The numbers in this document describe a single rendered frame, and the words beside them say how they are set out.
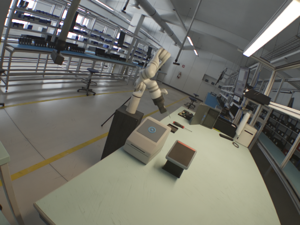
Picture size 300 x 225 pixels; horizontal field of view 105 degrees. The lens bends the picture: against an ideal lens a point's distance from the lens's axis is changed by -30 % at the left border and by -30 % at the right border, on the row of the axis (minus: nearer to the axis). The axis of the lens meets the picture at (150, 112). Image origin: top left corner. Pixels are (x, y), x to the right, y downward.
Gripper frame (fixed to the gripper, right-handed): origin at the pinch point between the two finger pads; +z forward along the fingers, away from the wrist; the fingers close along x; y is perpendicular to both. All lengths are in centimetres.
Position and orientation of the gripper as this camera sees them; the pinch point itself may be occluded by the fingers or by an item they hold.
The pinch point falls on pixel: (169, 117)
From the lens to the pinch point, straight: 116.1
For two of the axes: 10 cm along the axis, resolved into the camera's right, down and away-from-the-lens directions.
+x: 0.9, 3.4, -9.3
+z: 4.0, 8.5, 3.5
